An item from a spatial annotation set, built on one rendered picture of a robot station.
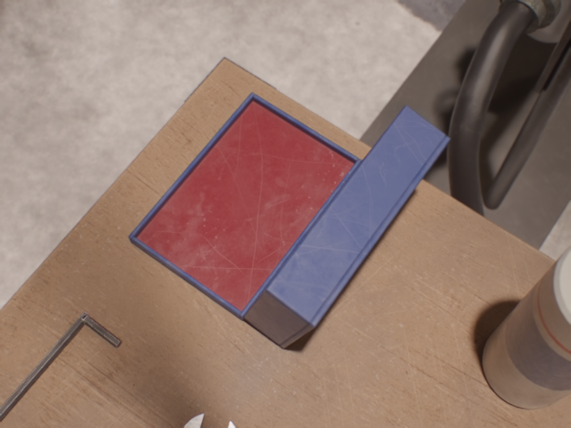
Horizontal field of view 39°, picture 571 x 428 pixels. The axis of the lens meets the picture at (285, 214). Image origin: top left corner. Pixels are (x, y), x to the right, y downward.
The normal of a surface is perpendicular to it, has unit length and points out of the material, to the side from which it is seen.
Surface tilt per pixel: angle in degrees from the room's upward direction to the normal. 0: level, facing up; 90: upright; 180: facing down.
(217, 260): 0
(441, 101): 0
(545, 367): 90
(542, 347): 90
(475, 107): 39
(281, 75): 0
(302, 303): 12
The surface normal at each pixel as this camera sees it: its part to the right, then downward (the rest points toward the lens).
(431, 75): 0.00, -0.40
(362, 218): 0.18, -0.28
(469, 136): -0.07, 0.38
